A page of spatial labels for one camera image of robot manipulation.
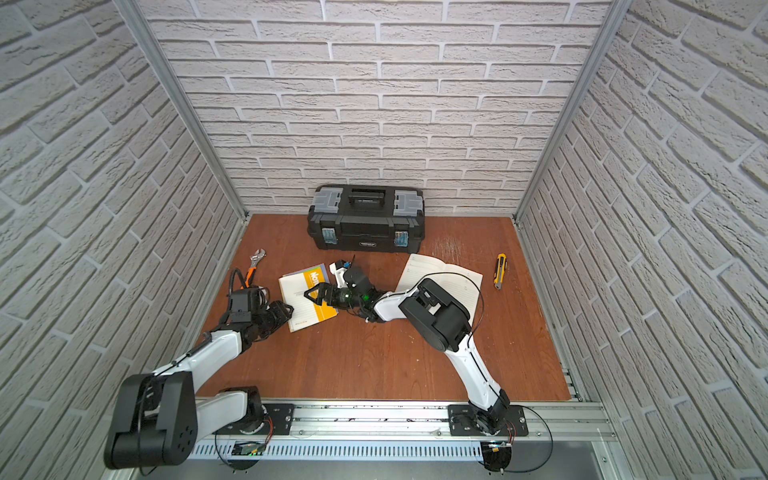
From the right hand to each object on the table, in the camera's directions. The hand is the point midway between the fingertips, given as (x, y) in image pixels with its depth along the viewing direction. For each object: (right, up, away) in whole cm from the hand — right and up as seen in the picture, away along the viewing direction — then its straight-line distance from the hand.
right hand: (318, 295), depth 91 cm
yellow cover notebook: (-4, -5, -1) cm, 6 cm away
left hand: (-8, -3, -1) cm, 9 cm away
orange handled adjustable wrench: (-26, +11, +14) cm, 32 cm away
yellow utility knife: (+61, +6, +11) cm, 63 cm away
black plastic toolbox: (+15, +25, +4) cm, 29 cm away
